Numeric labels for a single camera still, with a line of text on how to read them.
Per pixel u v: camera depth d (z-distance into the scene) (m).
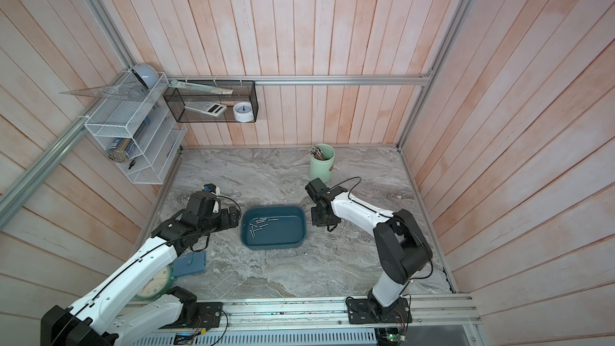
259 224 0.93
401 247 0.46
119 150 0.76
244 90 0.91
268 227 0.92
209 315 0.73
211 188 0.72
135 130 0.73
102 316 0.40
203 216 0.61
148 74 0.84
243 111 0.95
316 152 0.95
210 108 0.98
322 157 0.97
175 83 0.91
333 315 0.75
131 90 0.86
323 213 0.67
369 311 0.65
